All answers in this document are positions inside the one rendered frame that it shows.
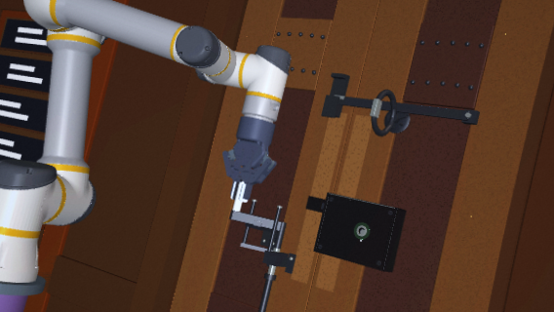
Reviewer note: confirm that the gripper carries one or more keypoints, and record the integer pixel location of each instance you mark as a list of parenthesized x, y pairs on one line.
[(251, 156)]

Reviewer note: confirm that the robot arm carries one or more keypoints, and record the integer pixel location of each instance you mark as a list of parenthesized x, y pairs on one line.
[(69, 108)]

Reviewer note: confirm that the brown wooden door leaf with bolt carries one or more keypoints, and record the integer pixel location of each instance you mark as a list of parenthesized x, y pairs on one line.
[(207, 242)]

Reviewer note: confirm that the black lock keeper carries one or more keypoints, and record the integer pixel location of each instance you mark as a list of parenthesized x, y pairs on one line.
[(313, 203)]

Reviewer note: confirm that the black bolt guide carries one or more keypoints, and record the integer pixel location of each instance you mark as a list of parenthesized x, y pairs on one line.
[(281, 260)]

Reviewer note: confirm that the grey monkey-tail bolt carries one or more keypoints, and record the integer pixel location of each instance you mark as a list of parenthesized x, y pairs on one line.
[(267, 290)]

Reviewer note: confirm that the black rim lock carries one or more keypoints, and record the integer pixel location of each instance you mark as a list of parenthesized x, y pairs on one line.
[(346, 251)]

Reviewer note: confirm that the black latch keeper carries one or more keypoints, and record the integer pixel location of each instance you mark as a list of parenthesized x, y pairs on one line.
[(333, 106)]

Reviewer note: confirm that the silver latch staple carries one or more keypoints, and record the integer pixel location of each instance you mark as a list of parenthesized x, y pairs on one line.
[(375, 108)]

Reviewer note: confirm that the black latch bar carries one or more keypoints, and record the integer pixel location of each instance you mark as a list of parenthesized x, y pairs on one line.
[(433, 112)]

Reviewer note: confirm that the brown wooden door leaf with lock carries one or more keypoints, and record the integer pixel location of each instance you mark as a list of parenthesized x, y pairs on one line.
[(459, 216)]

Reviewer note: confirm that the orange-framed black hymn board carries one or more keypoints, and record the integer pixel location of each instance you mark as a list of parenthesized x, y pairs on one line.
[(26, 80)]

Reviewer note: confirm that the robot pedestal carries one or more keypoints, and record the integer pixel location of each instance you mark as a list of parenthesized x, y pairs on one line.
[(11, 303)]

